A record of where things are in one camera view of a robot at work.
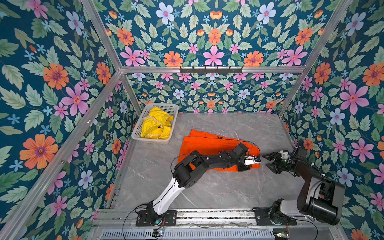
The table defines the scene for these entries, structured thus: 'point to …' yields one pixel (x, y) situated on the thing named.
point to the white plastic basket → (143, 110)
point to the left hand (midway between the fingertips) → (254, 161)
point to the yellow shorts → (157, 125)
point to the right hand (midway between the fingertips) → (265, 158)
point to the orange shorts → (207, 143)
